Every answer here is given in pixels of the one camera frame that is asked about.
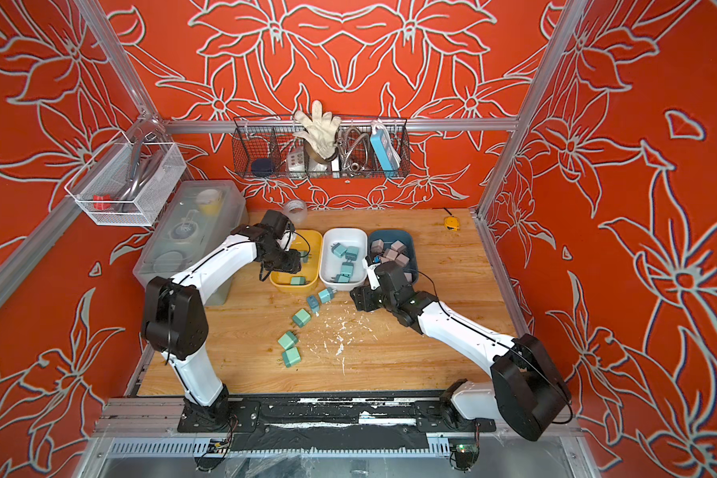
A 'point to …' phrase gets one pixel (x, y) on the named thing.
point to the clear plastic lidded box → (198, 215)
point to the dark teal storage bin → (389, 237)
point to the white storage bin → (331, 264)
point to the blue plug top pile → (339, 249)
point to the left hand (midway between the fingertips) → (293, 263)
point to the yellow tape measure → (452, 223)
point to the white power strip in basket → (296, 161)
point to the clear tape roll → (297, 209)
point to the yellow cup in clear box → (209, 201)
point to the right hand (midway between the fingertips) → (353, 290)
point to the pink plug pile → (377, 246)
